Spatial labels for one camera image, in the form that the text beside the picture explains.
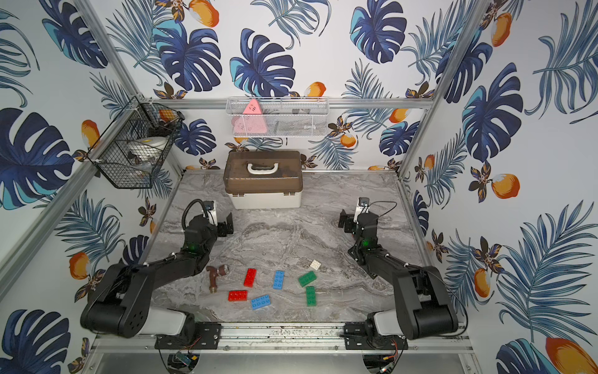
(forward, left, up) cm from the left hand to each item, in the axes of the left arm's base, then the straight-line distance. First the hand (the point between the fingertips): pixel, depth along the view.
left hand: (217, 210), depth 89 cm
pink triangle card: (+28, -11, +22) cm, 37 cm away
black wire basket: (+28, +33, +20) cm, 48 cm away
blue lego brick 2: (-29, -20, -12) cm, 37 cm away
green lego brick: (-19, -36, -12) cm, 43 cm away
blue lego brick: (-21, -25, -13) cm, 35 cm away
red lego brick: (-21, -15, -12) cm, 28 cm away
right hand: (+4, -54, 0) cm, 54 cm away
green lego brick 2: (-25, -38, -13) cm, 47 cm away
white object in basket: (+9, +22, +21) cm, 31 cm away
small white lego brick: (-14, -39, -11) cm, 43 cm away
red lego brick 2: (-27, -12, -12) cm, 32 cm away
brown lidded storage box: (+11, -17, +7) cm, 21 cm away
